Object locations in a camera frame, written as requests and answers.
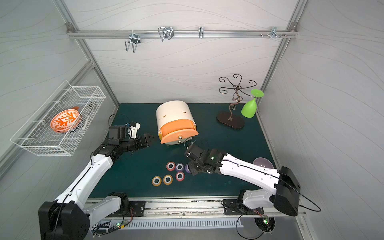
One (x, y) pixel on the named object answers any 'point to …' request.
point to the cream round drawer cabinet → (170, 111)
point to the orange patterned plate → (63, 120)
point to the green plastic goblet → (249, 109)
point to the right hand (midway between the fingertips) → (192, 164)
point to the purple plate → (263, 162)
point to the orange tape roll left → (156, 181)
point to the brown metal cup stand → (225, 118)
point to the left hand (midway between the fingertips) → (151, 140)
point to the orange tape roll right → (168, 179)
